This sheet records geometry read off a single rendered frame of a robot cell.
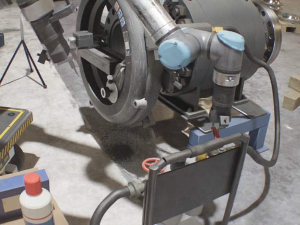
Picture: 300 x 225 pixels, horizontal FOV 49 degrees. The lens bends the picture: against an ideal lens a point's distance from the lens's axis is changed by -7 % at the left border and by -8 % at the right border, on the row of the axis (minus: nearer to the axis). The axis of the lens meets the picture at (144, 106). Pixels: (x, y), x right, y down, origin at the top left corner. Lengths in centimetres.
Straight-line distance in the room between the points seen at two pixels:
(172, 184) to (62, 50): 50
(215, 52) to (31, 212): 73
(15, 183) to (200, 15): 120
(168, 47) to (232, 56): 22
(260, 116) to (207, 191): 93
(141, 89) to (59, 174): 66
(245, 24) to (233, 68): 81
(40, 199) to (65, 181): 111
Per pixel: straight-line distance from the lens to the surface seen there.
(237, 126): 190
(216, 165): 115
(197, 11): 172
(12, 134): 158
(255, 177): 194
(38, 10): 94
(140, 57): 141
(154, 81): 145
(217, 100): 117
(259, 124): 206
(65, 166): 189
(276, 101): 177
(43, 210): 69
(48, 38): 97
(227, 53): 110
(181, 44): 100
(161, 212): 111
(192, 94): 186
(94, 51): 174
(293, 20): 601
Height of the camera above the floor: 110
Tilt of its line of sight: 26 degrees down
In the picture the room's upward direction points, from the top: 3 degrees clockwise
